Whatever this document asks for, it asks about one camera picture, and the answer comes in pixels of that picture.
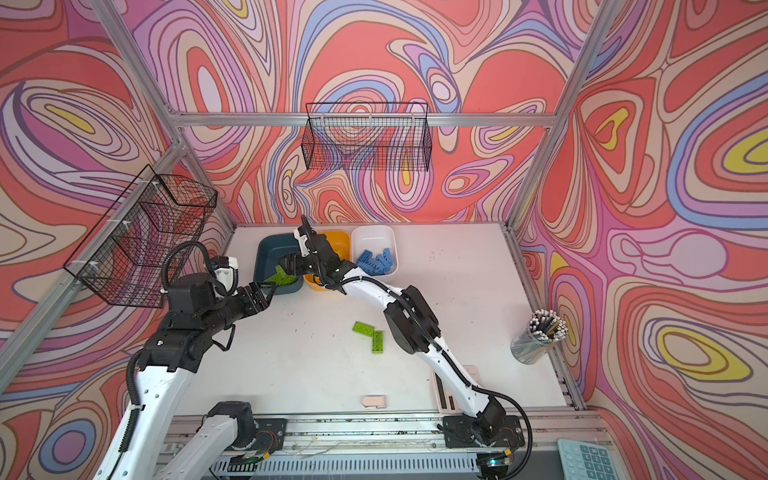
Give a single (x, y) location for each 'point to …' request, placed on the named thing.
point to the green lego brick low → (364, 329)
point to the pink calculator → (448, 400)
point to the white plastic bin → (374, 238)
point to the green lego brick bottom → (377, 342)
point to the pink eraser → (379, 402)
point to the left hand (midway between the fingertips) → (270, 286)
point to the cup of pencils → (544, 327)
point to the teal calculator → (585, 461)
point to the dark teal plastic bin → (268, 248)
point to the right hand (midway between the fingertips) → (289, 263)
